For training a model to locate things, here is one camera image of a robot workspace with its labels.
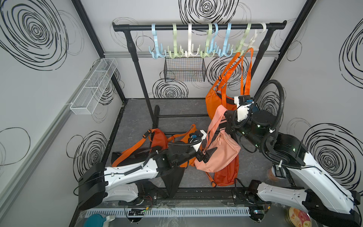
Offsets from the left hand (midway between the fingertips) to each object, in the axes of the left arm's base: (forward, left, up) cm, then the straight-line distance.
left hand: (210, 141), depth 66 cm
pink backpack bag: (+2, -10, -8) cm, 13 cm away
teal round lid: (-30, +52, -22) cm, 64 cm away
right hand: (+5, -4, +16) cm, 17 cm away
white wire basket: (+17, +65, +6) cm, 67 cm away
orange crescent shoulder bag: (+31, -8, 0) cm, 32 cm away
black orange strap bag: (+9, +31, -19) cm, 38 cm away
